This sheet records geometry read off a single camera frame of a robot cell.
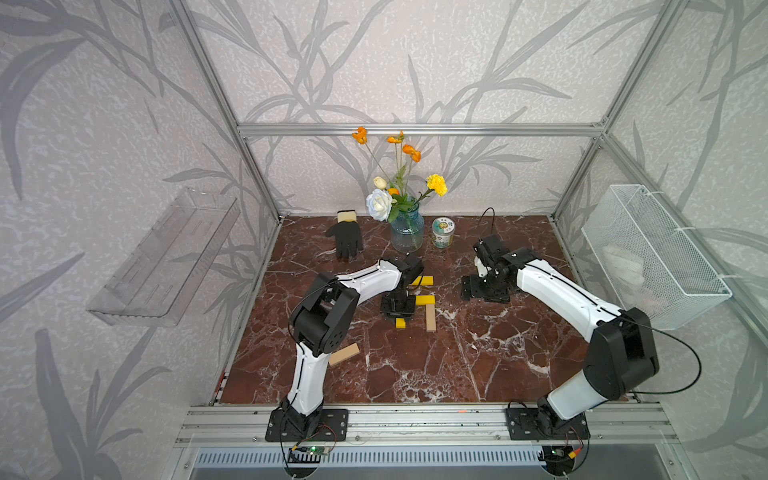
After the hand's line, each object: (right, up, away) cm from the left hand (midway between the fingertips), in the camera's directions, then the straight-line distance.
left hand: (406, 320), depth 92 cm
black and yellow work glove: (-23, +28, +23) cm, 43 cm away
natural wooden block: (+7, +1, 0) cm, 7 cm away
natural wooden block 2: (-18, -8, -7) cm, 21 cm away
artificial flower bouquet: (-5, +36, -13) cm, 38 cm away
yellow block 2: (+6, +5, +4) cm, 9 cm away
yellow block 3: (-2, 0, -2) cm, 3 cm away
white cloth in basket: (+57, +17, -16) cm, 62 cm away
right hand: (+19, +9, -5) cm, 22 cm away
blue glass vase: (0, +30, +10) cm, 31 cm away
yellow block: (+7, +11, +11) cm, 17 cm away
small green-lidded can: (+13, +28, +13) cm, 34 cm away
